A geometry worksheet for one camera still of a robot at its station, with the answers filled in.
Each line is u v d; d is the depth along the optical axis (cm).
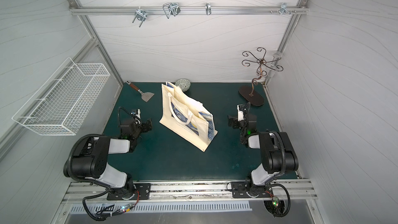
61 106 69
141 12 77
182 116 82
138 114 84
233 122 85
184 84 119
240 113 83
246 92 115
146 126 86
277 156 46
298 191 75
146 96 113
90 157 46
